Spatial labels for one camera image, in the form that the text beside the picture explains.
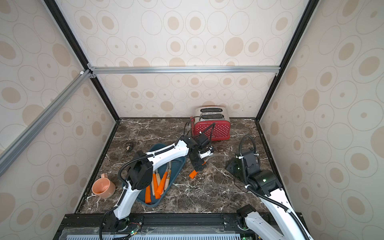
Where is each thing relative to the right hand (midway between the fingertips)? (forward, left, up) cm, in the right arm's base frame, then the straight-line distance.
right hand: (232, 164), depth 72 cm
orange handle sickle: (-11, +44, -17) cm, 48 cm away
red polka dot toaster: (+35, +9, -5) cm, 36 cm away
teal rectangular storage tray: (+7, +31, -19) cm, 37 cm away
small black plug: (+19, +64, -16) cm, 69 cm away
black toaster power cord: (+32, +28, -10) cm, 44 cm away
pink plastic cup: (-9, +70, -17) cm, 72 cm away
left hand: (+7, +14, -13) cm, 21 cm away
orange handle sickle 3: (+3, +20, -18) cm, 27 cm away
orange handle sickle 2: (-8, +37, -13) cm, 40 cm away
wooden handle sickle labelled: (0, +35, -17) cm, 39 cm away
